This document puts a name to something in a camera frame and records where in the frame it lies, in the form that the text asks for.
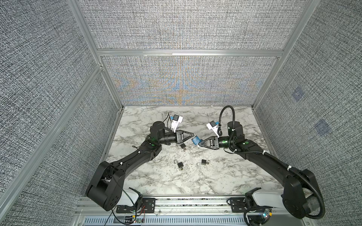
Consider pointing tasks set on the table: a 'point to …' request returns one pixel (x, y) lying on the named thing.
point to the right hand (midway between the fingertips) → (199, 144)
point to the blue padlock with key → (196, 140)
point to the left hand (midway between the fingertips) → (193, 136)
